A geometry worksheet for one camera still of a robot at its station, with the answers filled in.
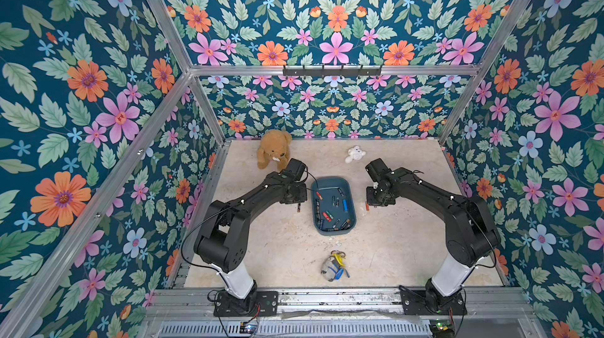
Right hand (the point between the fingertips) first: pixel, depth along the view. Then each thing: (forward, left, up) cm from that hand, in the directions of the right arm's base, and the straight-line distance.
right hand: (373, 200), depth 92 cm
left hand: (+1, +28, +1) cm, 28 cm away
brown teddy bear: (+17, +40, +12) cm, 45 cm away
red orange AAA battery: (0, +2, -5) cm, 6 cm away
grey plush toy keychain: (-26, +16, -1) cm, 31 cm away
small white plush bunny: (+27, +6, -2) cm, 28 cm away
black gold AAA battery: (-2, +30, -5) cm, 31 cm away
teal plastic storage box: (-3, +15, -4) cm, 16 cm away
